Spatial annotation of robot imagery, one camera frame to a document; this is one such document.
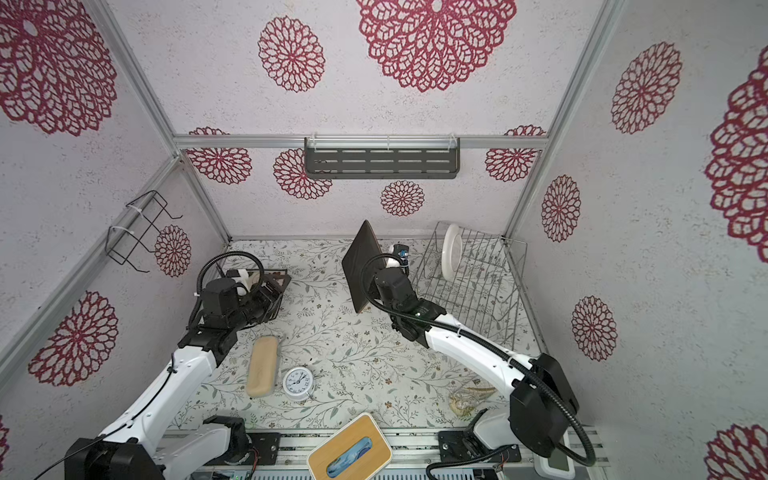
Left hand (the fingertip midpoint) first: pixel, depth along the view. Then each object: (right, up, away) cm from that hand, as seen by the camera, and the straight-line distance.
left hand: (287, 291), depth 81 cm
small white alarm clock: (+2, -25, +1) cm, 25 cm away
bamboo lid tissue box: (+19, -39, -9) cm, 44 cm away
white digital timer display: (+66, -39, -13) cm, 77 cm away
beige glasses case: (-8, -21, +3) cm, 23 cm away
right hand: (+24, +7, -2) cm, 25 cm away
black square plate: (+21, +11, -5) cm, 24 cm away
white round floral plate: (+49, +11, +16) cm, 52 cm away
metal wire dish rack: (+59, +3, +26) cm, 64 cm away
